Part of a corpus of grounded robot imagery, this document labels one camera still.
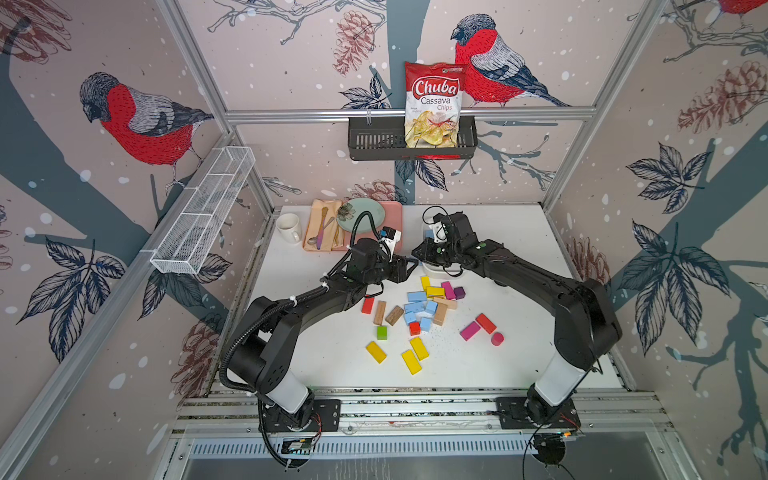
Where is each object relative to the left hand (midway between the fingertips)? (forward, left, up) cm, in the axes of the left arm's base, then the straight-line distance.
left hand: (417, 256), depth 84 cm
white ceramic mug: (+19, +45, -9) cm, 49 cm away
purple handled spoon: (+25, +35, -17) cm, 47 cm away
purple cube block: (-3, -14, -16) cm, 22 cm away
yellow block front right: (-20, -1, -18) cm, 27 cm away
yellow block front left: (-22, +12, -17) cm, 30 cm away
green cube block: (-16, +10, -18) cm, 26 cm away
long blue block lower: (-8, 0, -16) cm, 18 cm away
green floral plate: (+36, +26, -19) cm, 48 cm away
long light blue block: (-4, 0, -18) cm, 18 cm away
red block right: (-13, -21, -18) cm, 31 cm away
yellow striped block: (-2, -7, -17) cm, 18 cm away
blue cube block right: (-9, -5, -15) cm, 18 cm away
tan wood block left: (-10, +11, -16) cm, 22 cm away
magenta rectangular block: (-2, -11, -16) cm, 20 cm away
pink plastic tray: (+31, +7, -18) cm, 36 cm away
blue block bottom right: (-13, -3, -18) cm, 22 cm away
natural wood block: (-11, -8, -16) cm, 21 cm away
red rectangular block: (-7, +15, -17) cm, 24 cm away
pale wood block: (-7, -12, -17) cm, 21 cm away
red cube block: (-15, 0, -17) cm, 22 cm away
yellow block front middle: (-24, +2, -18) cm, 30 cm away
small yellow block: (+2, -4, -18) cm, 19 cm away
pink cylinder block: (-18, -24, -16) cm, 34 cm away
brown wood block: (-11, +7, -16) cm, 21 cm away
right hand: (+2, +2, -1) cm, 3 cm away
